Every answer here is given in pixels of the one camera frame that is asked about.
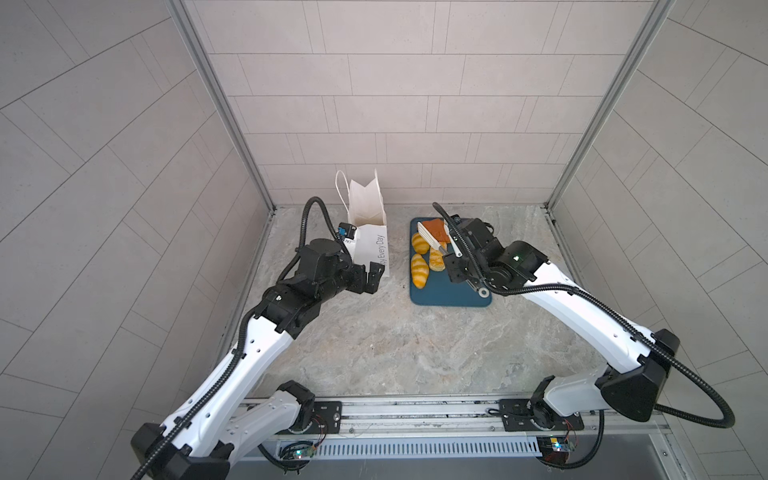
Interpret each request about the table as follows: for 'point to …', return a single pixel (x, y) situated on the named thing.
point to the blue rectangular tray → (440, 290)
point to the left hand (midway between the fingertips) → (375, 260)
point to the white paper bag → (370, 243)
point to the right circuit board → (555, 448)
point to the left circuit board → (303, 452)
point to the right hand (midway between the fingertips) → (449, 262)
